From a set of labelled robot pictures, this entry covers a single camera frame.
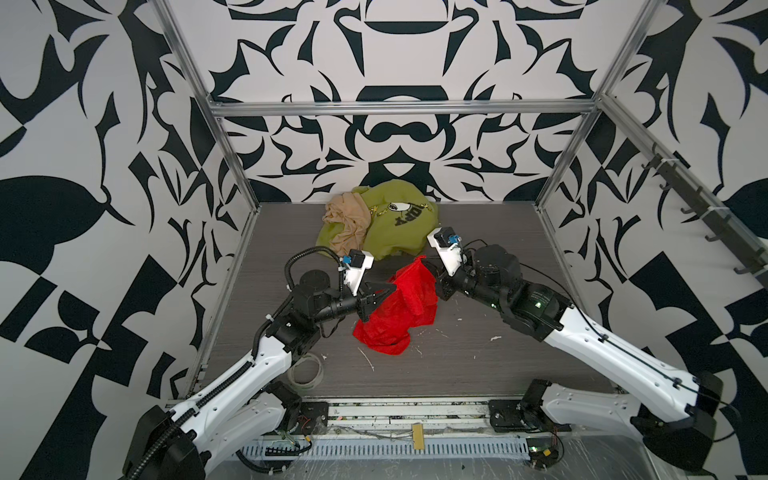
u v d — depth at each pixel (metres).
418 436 0.71
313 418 0.74
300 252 0.50
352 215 1.08
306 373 0.81
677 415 0.39
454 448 0.71
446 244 0.55
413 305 0.69
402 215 1.05
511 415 0.75
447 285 0.59
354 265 0.61
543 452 0.71
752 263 0.50
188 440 0.40
